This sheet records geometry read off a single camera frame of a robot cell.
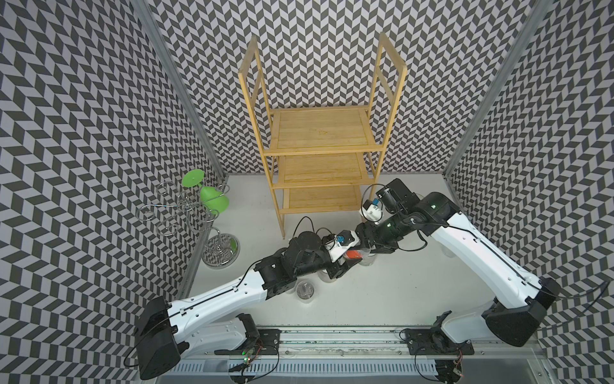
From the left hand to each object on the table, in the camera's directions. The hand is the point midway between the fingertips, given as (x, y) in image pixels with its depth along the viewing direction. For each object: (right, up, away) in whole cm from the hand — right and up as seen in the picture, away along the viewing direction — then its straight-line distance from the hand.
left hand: (352, 251), depth 68 cm
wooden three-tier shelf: (-8, +29, +14) cm, 33 cm away
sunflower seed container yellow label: (-8, -5, -5) cm, 11 cm away
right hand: (+1, 0, -3) cm, 4 cm away
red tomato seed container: (+3, 0, -5) cm, 6 cm away
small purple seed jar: (-15, -15, +10) cm, 23 cm away
